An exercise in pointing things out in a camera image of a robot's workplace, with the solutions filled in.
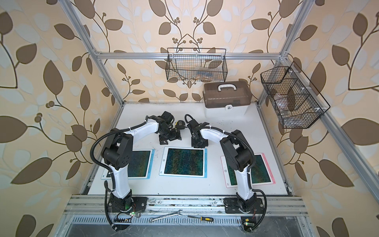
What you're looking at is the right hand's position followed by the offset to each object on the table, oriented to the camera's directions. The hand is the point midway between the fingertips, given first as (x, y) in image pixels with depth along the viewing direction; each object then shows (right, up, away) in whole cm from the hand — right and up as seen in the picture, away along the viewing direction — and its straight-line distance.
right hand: (198, 146), depth 96 cm
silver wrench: (-23, -30, -26) cm, 46 cm away
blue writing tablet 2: (-35, -11, -8) cm, 38 cm away
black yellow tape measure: (-13, +14, +8) cm, 20 cm away
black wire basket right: (+54, +31, -14) cm, 64 cm away
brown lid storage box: (+20, +33, +14) cm, 41 cm away
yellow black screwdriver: (+2, -30, -26) cm, 40 cm away
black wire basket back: (+3, +54, +2) cm, 55 cm away
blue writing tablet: (-9, -8, -6) cm, 14 cm away
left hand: (-15, +5, -2) cm, 16 cm away
